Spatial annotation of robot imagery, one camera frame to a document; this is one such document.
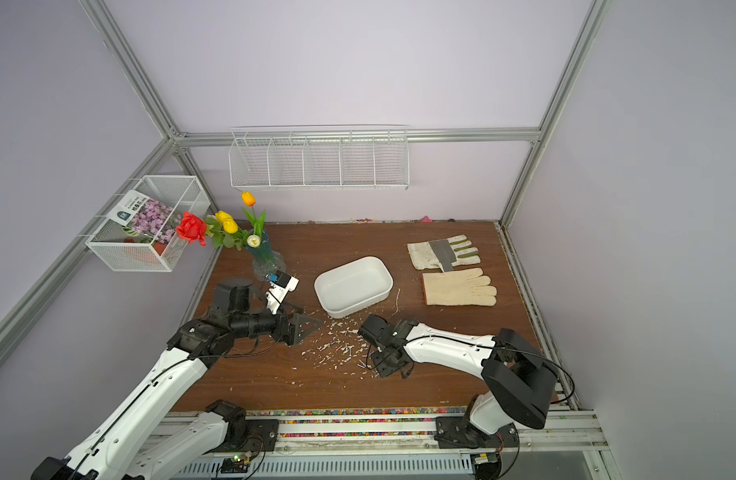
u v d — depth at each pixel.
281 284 0.64
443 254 1.11
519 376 0.43
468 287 0.99
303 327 0.63
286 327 0.63
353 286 1.02
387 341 0.63
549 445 0.73
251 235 0.79
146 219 0.74
